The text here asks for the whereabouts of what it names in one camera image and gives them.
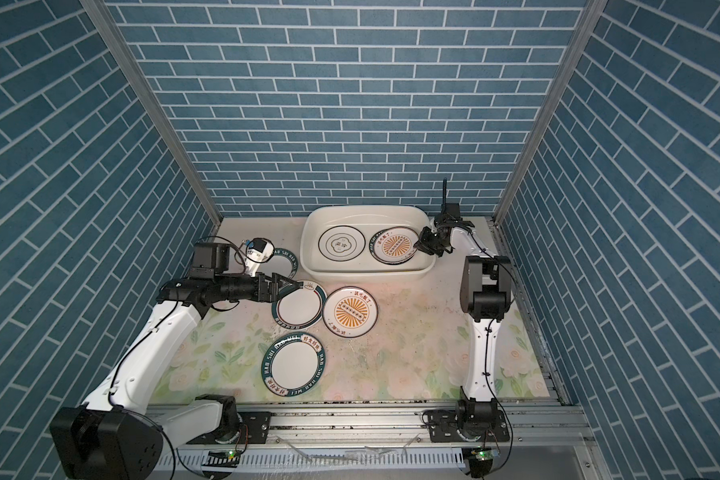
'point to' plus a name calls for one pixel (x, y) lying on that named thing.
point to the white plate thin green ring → (342, 243)
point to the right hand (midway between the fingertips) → (415, 241)
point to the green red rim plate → (302, 308)
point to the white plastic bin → (370, 219)
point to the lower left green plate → (293, 364)
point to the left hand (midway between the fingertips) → (289, 284)
